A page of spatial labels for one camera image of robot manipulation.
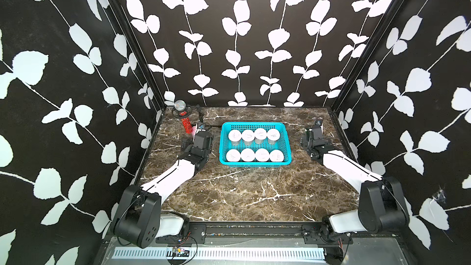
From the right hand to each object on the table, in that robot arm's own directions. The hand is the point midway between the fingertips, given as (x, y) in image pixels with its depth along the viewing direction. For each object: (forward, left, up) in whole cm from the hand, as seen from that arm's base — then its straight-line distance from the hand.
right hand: (313, 135), depth 90 cm
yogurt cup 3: (+5, +19, -6) cm, 20 cm away
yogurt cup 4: (-8, +40, -7) cm, 42 cm away
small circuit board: (-48, +60, -14) cm, 78 cm away
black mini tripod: (+10, +59, +9) cm, 60 cm away
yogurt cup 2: (+5, +26, -6) cm, 27 cm away
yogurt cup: (+4, +33, -7) cm, 34 cm away
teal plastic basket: (+3, +29, -12) cm, 31 cm away
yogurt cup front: (+4, +40, -6) cm, 41 cm away
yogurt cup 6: (-8, +26, -6) cm, 28 cm away
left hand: (-3, +58, +2) cm, 58 cm away
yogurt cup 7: (-8, +19, -7) cm, 22 cm away
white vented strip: (-48, +41, -13) cm, 64 cm away
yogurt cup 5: (-8, +33, -6) cm, 35 cm away
